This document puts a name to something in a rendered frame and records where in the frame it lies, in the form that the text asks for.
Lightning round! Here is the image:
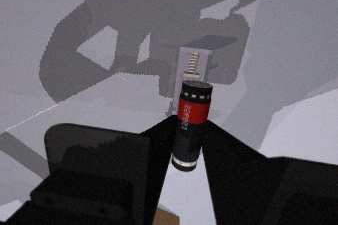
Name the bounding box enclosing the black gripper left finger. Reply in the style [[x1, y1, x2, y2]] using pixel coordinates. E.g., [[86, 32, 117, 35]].
[[44, 115, 178, 225]]

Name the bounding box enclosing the black and red cylindrical battery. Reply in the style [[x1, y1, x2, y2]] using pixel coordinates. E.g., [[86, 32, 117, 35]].
[[171, 80, 213, 172]]

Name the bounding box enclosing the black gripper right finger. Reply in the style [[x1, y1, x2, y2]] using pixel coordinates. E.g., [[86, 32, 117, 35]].
[[202, 120, 338, 225]]

